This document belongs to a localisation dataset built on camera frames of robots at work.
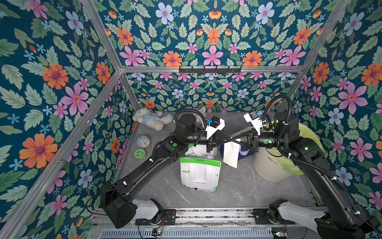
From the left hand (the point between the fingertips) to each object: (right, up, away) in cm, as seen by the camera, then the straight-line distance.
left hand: (231, 140), depth 57 cm
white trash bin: (+20, -13, +12) cm, 27 cm away
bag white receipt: (+1, -5, +2) cm, 6 cm away
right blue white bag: (+15, -10, +31) cm, 36 cm away
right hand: (+2, +2, +1) cm, 3 cm away
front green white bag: (-12, -18, +14) cm, 26 cm away
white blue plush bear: (-46, +10, +46) cm, 66 cm away
